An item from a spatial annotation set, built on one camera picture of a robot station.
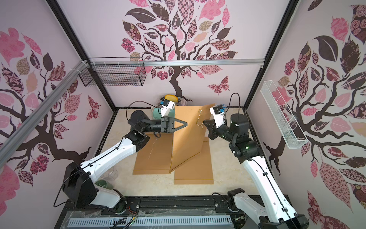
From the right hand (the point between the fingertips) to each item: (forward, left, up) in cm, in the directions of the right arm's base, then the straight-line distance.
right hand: (204, 124), depth 68 cm
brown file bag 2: (-1, +31, -32) cm, 45 cm away
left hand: (-7, +10, +7) cm, 14 cm away
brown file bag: (-11, +9, +1) cm, 14 cm away
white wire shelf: (-2, -46, -8) cm, 47 cm away
